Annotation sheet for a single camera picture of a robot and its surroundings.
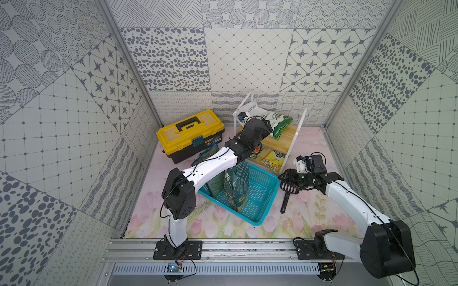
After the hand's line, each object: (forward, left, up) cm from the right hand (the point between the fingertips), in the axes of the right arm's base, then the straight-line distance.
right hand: (283, 181), depth 84 cm
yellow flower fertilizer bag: (+15, +2, -5) cm, 16 cm away
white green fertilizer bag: (+23, +3, +18) cm, 29 cm away
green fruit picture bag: (+1, +14, +21) cm, 26 cm away
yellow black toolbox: (+21, +49, +8) cm, 54 cm away
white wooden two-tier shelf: (+13, 0, +10) cm, 17 cm away
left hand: (+18, +8, +23) cm, 31 cm away
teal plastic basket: (0, +9, -11) cm, 14 cm away
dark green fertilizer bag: (-13, +22, +21) cm, 33 cm away
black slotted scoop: (+1, -5, -11) cm, 12 cm away
